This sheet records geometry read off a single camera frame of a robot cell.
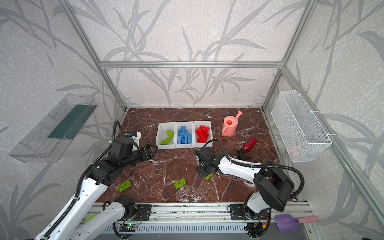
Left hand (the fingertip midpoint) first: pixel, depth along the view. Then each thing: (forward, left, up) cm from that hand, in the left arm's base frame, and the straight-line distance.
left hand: (156, 144), depth 73 cm
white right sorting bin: (+25, -19, -17) cm, 36 cm away
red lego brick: (+23, -25, -19) cm, 39 cm away
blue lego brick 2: (+23, -11, -18) cm, 31 cm away
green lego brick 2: (+14, +1, -22) cm, 27 cm away
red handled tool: (+12, -54, -20) cm, 59 cm away
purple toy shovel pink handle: (-31, -64, -21) cm, 74 cm away
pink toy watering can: (+22, -41, -12) cm, 49 cm away
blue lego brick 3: (+16, -15, -20) cm, 30 cm away
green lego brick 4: (-9, -26, -21) cm, 35 cm away
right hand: (-2, -24, -20) cm, 31 cm away
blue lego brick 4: (+15, -11, -20) cm, 27 cm away
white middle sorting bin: (+25, -14, -20) cm, 35 cm away
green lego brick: (+20, -1, -22) cm, 29 cm away
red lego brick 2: (+20, -23, -19) cm, 35 cm away
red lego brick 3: (+16, -23, -20) cm, 34 cm away
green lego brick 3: (-12, -11, -22) cm, 27 cm away
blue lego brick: (+20, -9, -19) cm, 29 cm away
